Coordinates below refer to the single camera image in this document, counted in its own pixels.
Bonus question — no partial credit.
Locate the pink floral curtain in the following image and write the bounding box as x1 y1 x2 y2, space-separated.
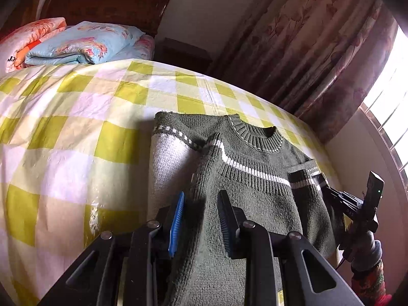
207 0 401 145

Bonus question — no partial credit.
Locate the dark wooden nightstand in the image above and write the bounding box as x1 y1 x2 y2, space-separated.
156 37 213 74

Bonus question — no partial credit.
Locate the small wooden headboard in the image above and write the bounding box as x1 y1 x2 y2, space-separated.
0 0 43 40

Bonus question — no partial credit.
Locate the yellow checked bed sheet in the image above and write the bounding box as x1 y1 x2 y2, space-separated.
0 58 344 306

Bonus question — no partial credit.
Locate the large wooden headboard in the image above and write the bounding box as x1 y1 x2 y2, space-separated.
40 0 178 38

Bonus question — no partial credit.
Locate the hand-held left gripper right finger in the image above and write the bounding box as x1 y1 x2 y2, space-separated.
217 190 364 306

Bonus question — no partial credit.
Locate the window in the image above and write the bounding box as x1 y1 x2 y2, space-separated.
359 25 408 220

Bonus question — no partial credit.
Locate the green knitted sweater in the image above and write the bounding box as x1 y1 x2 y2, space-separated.
148 111 346 306

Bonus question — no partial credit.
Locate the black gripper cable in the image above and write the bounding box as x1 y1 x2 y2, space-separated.
335 249 352 270

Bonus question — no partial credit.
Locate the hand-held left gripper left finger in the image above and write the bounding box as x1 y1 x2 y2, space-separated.
38 191 185 306

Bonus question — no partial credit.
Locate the blue floral quilt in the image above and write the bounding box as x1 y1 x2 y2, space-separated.
25 21 146 66

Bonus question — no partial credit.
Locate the pink floral quilt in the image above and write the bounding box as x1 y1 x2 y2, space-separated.
0 17 67 74

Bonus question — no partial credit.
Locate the person's right forearm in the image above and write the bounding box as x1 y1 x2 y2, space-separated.
350 229 388 306

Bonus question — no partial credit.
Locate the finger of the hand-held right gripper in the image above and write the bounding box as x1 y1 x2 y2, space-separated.
322 182 347 206

